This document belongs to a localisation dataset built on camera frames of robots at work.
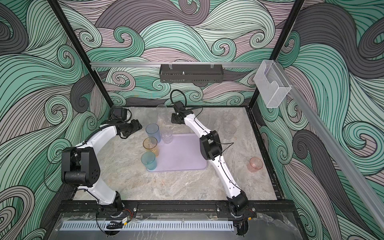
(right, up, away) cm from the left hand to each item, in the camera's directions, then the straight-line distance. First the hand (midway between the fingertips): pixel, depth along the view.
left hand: (139, 126), depth 92 cm
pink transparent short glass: (+71, -23, -5) cm, 75 cm away
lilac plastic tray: (+28, -18, +5) cm, 34 cm away
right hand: (+22, +5, +14) cm, 26 cm away
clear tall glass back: (+11, +8, +19) cm, 23 cm away
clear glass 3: (+60, -4, +11) cm, 62 cm away
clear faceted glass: (+5, +6, +14) cm, 17 cm away
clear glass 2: (+61, +6, +18) cm, 64 cm away
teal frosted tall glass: (+7, -20, -4) cm, 21 cm away
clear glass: (+17, -7, +8) cm, 20 cm away
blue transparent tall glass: (+9, -3, 0) cm, 9 cm away
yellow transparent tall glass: (+7, -12, +1) cm, 14 cm away
